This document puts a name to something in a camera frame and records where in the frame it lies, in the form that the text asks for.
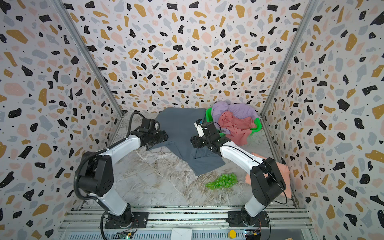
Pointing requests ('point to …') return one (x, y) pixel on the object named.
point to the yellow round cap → (232, 234)
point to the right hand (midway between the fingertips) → (193, 134)
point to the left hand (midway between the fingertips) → (164, 134)
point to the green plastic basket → (209, 116)
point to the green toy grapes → (225, 180)
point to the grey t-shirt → (179, 124)
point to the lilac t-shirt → (237, 109)
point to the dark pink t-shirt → (240, 129)
